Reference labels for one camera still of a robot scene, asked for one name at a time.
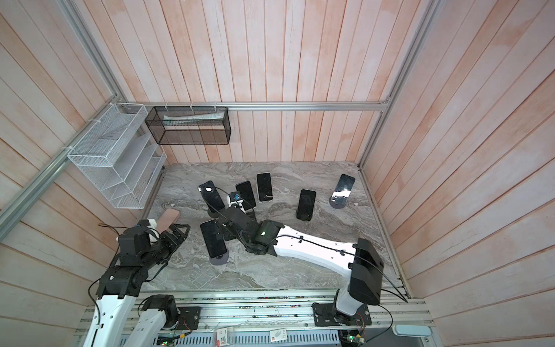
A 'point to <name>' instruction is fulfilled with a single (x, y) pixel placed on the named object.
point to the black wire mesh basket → (190, 125)
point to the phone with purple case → (213, 238)
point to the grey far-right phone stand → (337, 202)
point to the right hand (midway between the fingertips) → (227, 221)
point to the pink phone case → (168, 217)
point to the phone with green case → (306, 204)
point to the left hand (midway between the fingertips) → (185, 238)
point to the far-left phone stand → (216, 215)
